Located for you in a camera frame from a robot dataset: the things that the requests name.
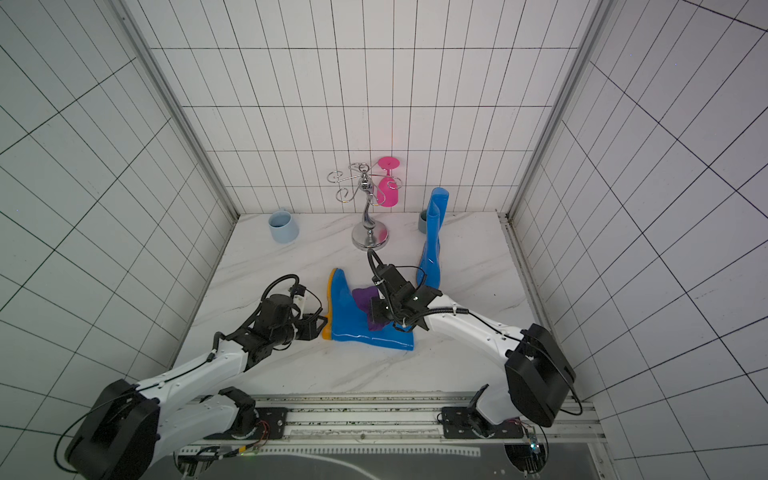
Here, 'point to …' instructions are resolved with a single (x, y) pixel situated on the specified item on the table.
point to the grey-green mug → (422, 224)
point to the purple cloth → (363, 297)
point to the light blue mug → (283, 227)
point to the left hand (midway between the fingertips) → (318, 325)
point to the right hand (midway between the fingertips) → (372, 302)
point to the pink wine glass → (387, 187)
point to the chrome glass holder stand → (370, 234)
